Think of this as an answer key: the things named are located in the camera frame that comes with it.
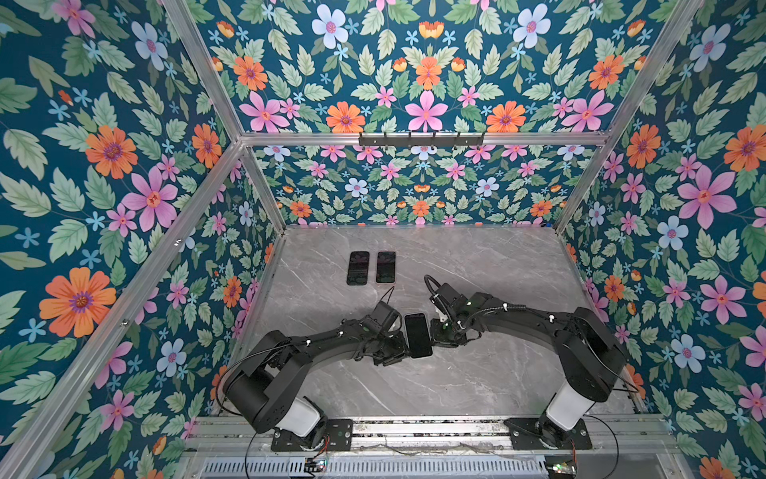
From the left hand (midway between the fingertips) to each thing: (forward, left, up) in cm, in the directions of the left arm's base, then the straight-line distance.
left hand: (415, 352), depth 83 cm
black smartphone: (+7, -2, -6) cm, 10 cm away
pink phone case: (+33, +8, -4) cm, 34 cm away
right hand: (+3, -4, -1) cm, 5 cm away
